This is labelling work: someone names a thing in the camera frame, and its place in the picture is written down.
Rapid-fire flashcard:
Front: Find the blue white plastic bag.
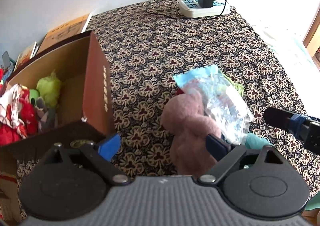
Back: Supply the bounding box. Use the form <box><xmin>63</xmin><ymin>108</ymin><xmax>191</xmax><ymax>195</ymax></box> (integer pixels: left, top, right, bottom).
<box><xmin>173</xmin><ymin>65</ymin><xmax>253</xmax><ymax>145</ymax></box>

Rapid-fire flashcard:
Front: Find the pink plush toy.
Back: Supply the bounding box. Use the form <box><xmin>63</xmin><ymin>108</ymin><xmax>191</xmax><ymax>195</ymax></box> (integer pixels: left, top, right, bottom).
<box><xmin>160</xmin><ymin>91</ymin><xmax>221</xmax><ymax>178</ymax></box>

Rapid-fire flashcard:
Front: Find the teal soft pouch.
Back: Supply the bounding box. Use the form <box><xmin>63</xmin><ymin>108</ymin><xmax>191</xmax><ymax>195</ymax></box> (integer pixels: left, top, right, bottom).
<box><xmin>245</xmin><ymin>133</ymin><xmax>272</xmax><ymax>150</ymax></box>

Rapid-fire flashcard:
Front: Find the green knitted cloth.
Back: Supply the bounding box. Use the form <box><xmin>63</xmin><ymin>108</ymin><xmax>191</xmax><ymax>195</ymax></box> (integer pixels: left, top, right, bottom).
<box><xmin>225</xmin><ymin>76</ymin><xmax>245</xmax><ymax>97</ymax></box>

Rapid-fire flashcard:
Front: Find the brown cardboard storage box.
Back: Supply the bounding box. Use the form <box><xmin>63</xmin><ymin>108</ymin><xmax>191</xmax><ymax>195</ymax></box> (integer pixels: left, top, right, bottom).
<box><xmin>1</xmin><ymin>31</ymin><xmax>115</xmax><ymax>222</ymax></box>

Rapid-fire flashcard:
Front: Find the lime green plush ball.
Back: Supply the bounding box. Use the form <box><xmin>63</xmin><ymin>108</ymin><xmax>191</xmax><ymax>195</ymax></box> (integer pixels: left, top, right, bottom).
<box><xmin>36</xmin><ymin>71</ymin><xmax>62</xmax><ymax>108</ymax></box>

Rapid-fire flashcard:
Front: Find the red white cloth doll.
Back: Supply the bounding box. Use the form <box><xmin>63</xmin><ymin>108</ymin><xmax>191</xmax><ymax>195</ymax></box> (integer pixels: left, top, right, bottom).
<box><xmin>1</xmin><ymin>84</ymin><xmax>38</xmax><ymax>146</ymax></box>

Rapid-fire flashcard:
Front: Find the floral patterned tablecloth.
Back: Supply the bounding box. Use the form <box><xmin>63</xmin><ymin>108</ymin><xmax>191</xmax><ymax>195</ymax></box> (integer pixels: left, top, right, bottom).
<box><xmin>17</xmin><ymin>0</ymin><xmax>320</xmax><ymax>199</ymax></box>

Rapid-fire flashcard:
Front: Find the small illustrated book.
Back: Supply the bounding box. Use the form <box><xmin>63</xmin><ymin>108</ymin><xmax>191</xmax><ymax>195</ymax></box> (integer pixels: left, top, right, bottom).
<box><xmin>14</xmin><ymin>41</ymin><xmax>39</xmax><ymax>71</ymax></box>

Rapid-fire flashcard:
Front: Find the orange large book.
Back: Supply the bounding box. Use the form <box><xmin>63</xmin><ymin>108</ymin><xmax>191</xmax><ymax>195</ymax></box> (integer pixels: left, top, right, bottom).
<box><xmin>37</xmin><ymin>13</ymin><xmax>92</xmax><ymax>53</ymax></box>

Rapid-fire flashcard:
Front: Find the small phone mirror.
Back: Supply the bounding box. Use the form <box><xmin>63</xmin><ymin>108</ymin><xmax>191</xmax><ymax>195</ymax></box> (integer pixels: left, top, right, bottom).
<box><xmin>2</xmin><ymin>51</ymin><xmax>11</xmax><ymax>69</ymax></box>

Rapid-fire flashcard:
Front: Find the white power strip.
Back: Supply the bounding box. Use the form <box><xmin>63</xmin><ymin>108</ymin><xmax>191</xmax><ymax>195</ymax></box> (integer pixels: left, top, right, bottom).
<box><xmin>178</xmin><ymin>0</ymin><xmax>231</xmax><ymax>19</ymax></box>

